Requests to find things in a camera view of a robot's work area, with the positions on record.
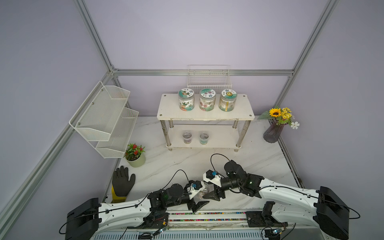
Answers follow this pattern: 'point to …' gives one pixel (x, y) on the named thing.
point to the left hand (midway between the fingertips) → (203, 193)
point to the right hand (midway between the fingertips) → (205, 190)
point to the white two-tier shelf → (197, 128)
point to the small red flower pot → (135, 155)
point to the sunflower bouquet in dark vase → (278, 118)
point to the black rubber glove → (121, 186)
